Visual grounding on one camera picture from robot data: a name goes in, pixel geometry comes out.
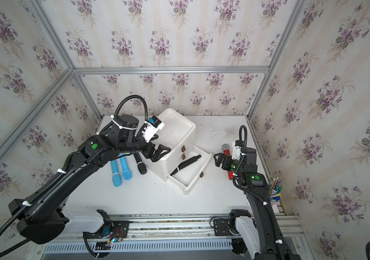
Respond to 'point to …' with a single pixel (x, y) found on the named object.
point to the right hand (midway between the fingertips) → (226, 157)
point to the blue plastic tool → (127, 174)
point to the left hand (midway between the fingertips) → (164, 141)
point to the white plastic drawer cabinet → (178, 134)
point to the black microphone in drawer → (183, 165)
